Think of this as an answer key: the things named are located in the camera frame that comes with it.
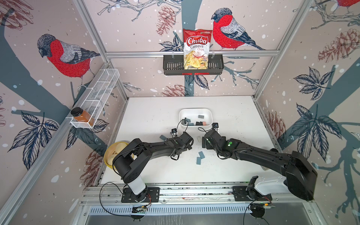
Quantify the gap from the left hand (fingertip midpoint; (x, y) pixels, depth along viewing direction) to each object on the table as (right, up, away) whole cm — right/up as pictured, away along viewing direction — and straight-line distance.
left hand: (183, 144), depth 92 cm
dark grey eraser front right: (+13, +13, +11) cm, 22 cm away
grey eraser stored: (+13, +18, +15) cm, 27 cm away
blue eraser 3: (+9, -9, -6) cm, 14 cm away
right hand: (+16, +5, -6) cm, 18 cm away
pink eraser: (+16, +13, +12) cm, 24 cm away
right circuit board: (+40, -25, -22) cm, 52 cm away
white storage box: (+10, +17, +15) cm, 25 cm away
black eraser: (+11, +13, +11) cm, 20 cm away
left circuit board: (-23, -28, -20) cm, 42 cm away
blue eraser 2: (+12, -6, -4) cm, 13 cm away
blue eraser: (-15, +4, +6) cm, 17 cm away
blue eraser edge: (+6, +12, +11) cm, 17 cm away
